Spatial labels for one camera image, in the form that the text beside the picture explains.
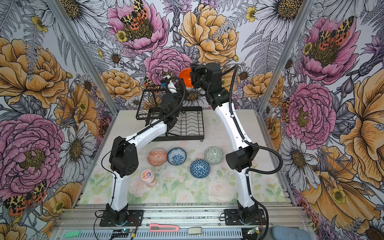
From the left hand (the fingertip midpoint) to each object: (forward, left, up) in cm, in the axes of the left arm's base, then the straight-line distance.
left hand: (184, 81), depth 81 cm
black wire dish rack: (+1, -2, -39) cm, 39 cm away
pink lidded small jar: (-40, +19, -30) cm, 53 cm away
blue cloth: (-64, -47, -36) cm, 87 cm away
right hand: (-3, -2, +9) cm, 10 cm away
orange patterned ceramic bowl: (-24, +18, -38) cm, 49 cm away
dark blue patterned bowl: (-32, -8, -39) cm, 51 cm away
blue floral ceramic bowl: (-24, +6, -38) cm, 45 cm away
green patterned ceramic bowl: (-23, -17, -39) cm, 48 cm away
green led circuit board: (-62, +50, -38) cm, 88 cm away
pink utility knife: (-60, +13, -39) cm, 73 cm away
